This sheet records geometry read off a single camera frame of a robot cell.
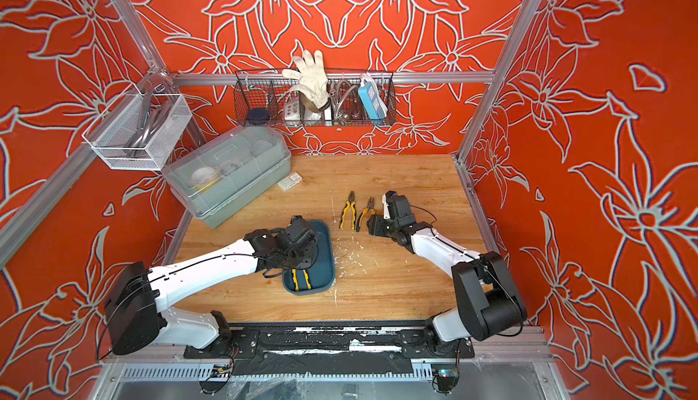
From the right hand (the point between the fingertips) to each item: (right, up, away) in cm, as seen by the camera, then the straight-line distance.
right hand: (369, 222), depth 90 cm
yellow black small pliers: (+1, +4, +11) cm, 12 cm away
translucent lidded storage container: (-50, +16, 0) cm, 53 cm away
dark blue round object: (-40, +37, +6) cm, 55 cm away
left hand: (-18, -9, -9) cm, 22 cm away
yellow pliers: (-20, -17, -7) cm, 27 cm away
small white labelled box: (-31, +14, +20) cm, 40 cm away
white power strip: (-27, +39, +4) cm, 48 cm away
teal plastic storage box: (-16, -16, -5) cm, 23 cm away
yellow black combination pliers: (-6, +5, +13) cm, 16 cm away
